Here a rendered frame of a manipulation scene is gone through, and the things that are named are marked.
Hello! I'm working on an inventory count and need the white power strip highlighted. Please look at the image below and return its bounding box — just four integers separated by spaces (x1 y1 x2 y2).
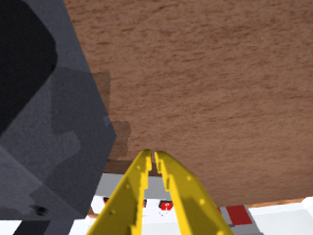
91 173 176 217

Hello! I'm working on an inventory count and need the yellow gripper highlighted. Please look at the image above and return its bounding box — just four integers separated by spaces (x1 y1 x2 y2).
86 149 235 235

